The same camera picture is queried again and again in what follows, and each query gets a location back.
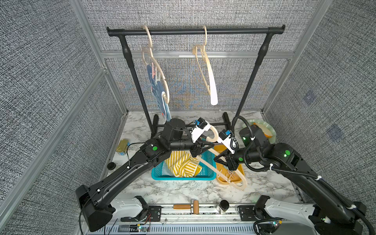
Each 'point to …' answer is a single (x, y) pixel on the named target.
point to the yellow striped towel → (183, 164)
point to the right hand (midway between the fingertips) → (216, 156)
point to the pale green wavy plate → (270, 140)
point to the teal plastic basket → (204, 174)
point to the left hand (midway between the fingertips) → (214, 142)
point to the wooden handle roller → (194, 206)
